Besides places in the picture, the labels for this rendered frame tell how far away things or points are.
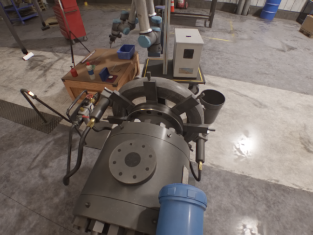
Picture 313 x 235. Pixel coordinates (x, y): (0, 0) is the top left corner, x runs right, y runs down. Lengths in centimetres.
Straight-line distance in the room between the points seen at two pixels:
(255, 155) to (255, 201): 53
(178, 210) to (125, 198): 24
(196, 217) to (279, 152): 186
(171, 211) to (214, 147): 147
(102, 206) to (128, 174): 16
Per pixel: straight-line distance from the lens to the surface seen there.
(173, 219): 51
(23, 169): 223
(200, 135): 133
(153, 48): 200
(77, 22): 482
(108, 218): 67
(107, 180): 73
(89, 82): 211
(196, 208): 54
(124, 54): 243
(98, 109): 112
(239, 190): 179
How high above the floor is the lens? 153
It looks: 48 degrees down
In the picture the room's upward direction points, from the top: straight up
